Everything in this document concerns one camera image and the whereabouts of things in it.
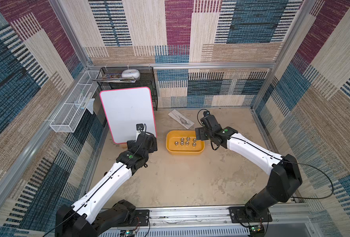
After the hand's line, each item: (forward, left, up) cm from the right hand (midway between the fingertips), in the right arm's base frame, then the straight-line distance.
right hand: (203, 129), depth 87 cm
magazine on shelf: (+27, +53, +17) cm, 62 cm away
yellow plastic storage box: (+2, +11, -17) cm, 21 cm away
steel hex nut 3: (0, +5, -16) cm, 17 cm away
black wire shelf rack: (+29, +33, +15) cm, 47 cm away
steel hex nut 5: (+4, +12, -17) cm, 21 cm away
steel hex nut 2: (+1, +9, -17) cm, 19 cm away
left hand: (-8, +33, +2) cm, 34 cm away
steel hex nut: (+2, +12, -18) cm, 22 cm away
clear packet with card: (+21, +12, -16) cm, 29 cm away
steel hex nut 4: (+4, +4, -17) cm, 18 cm away
